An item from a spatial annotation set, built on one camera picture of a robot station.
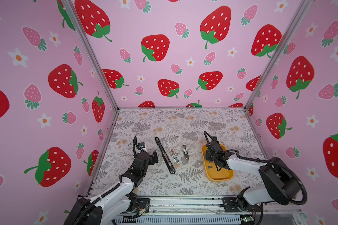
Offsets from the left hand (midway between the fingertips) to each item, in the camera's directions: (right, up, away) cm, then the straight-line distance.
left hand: (149, 151), depth 87 cm
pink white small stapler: (+17, -6, +3) cm, 18 cm away
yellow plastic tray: (+39, -14, 0) cm, 42 cm away
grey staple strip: (+39, -10, 0) cm, 40 cm away
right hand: (+39, -1, +6) cm, 40 cm away
